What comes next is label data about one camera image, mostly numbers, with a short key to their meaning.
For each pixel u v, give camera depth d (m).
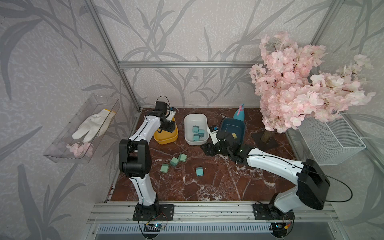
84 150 0.60
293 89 0.53
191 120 1.10
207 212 0.75
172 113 0.87
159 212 0.72
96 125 0.68
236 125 1.09
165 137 0.98
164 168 0.87
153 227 0.71
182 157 0.91
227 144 0.61
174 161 0.90
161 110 0.75
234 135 1.02
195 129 1.06
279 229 0.72
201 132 1.01
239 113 0.99
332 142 0.58
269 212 0.65
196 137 1.02
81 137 0.64
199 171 0.87
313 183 0.42
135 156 0.49
